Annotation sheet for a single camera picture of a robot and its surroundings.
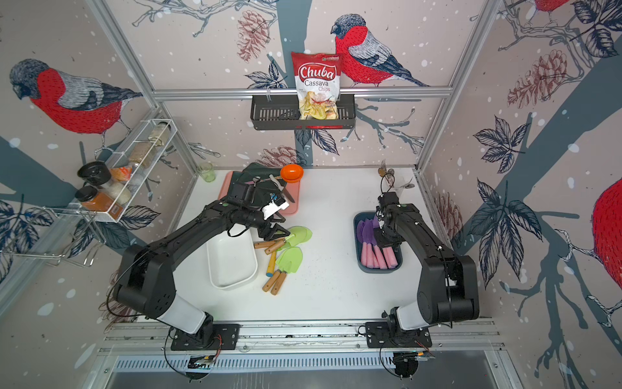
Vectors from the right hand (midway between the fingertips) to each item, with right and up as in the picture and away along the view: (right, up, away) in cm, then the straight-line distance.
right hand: (387, 238), depth 88 cm
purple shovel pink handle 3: (0, -6, -5) cm, 8 cm away
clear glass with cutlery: (+10, +21, +19) cm, 30 cm away
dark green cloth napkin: (-50, +23, +29) cm, 63 cm away
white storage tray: (-59, -9, +2) cm, 59 cm away
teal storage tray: (-8, -10, -4) cm, 13 cm away
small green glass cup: (-81, +27, +29) cm, 90 cm away
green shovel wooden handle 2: (-37, -9, +2) cm, 38 cm away
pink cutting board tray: (-38, +18, +22) cm, 47 cm away
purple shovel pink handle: (-8, +1, +7) cm, 10 cm away
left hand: (-36, +7, -5) cm, 37 cm away
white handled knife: (-42, +18, +23) cm, 51 cm away
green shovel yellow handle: (-43, -10, -2) cm, 44 cm away
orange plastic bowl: (-39, +26, +27) cm, 54 cm away
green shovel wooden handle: (-33, -1, +9) cm, 35 cm away
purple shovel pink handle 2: (-6, -3, +3) cm, 7 cm away
